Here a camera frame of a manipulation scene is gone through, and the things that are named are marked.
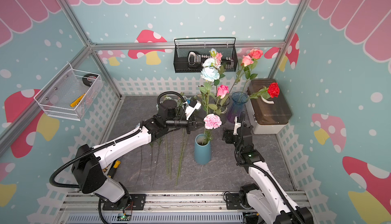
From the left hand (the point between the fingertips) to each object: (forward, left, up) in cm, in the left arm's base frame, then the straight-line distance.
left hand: (207, 125), depth 69 cm
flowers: (-3, +20, -28) cm, 35 cm away
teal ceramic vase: (-6, +2, -11) cm, 13 cm away
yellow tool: (+8, +62, +5) cm, 63 cm away
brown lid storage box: (+18, -41, -16) cm, 48 cm away
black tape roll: (+23, +63, +5) cm, 67 cm away
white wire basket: (+12, +67, +6) cm, 68 cm away
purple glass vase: (+26, -21, -11) cm, 35 cm away
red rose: (+17, -32, +6) cm, 37 cm away
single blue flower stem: (-9, +37, -29) cm, 48 cm away
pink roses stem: (+33, -24, +4) cm, 41 cm away
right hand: (+7, -13, -12) cm, 19 cm away
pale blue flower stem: (-4, +14, -27) cm, 30 cm away
